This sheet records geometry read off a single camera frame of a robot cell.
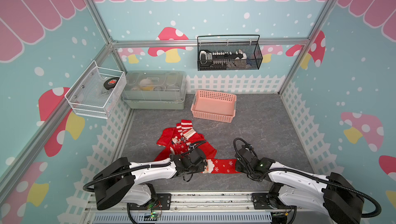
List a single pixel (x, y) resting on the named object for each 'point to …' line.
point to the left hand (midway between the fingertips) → (202, 168)
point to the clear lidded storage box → (156, 90)
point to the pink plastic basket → (214, 105)
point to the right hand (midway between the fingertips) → (235, 164)
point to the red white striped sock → (185, 128)
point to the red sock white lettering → (170, 142)
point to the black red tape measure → (111, 82)
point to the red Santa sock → (221, 166)
